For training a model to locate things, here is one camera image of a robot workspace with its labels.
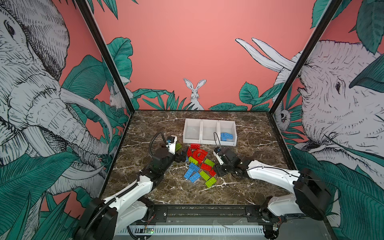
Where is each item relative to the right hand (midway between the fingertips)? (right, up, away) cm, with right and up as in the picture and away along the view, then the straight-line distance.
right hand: (216, 166), depth 85 cm
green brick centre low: (-7, -6, +2) cm, 9 cm away
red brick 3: (-2, -4, +1) cm, 5 cm away
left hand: (-20, +14, -4) cm, 24 cm away
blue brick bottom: (+12, +16, +19) cm, 27 cm away
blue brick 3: (+8, +16, +16) cm, 24 cm away
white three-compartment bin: (-8, +19, +14) cm, 25 cm away
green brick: (-23, +9, +13) cm, 28 cm away
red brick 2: (-6, -2, +3) cm, 7 cm away
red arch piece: (-9, +4, +10) cm, 14 cm away
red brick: (-12, +10, +14) cm, 21 cm away
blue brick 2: (-12, -6, +1) cm, 13 cm away
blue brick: (-16, -5, +1) cm, 17 cm away
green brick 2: (-3, 0, +8) cm, 8 cm away
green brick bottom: (-4, -9, -1) cm, 10 cm away
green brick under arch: (-14, +2, +7) cm, 16 cm away
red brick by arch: (-16, +6, +12) cm, 21 cm away
